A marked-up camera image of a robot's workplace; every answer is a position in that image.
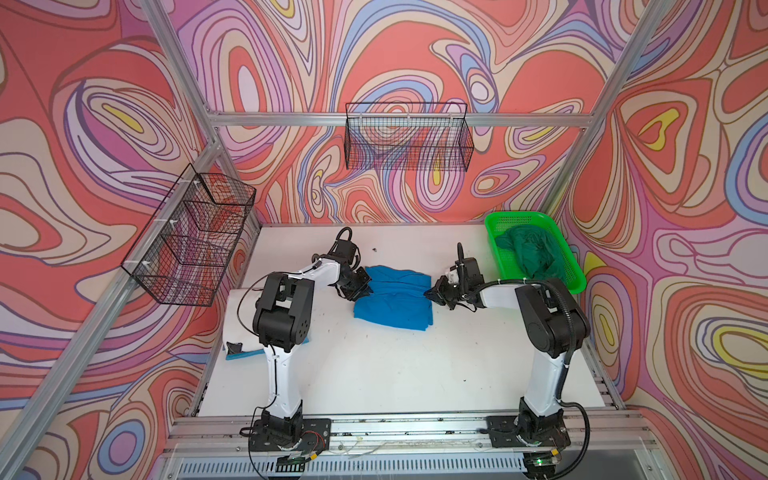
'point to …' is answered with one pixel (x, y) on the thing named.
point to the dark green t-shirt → (537, 253)
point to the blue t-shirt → (398, 296)
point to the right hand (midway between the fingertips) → (427, 298)
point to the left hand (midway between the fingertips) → (379, 287)
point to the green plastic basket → (505, 258)
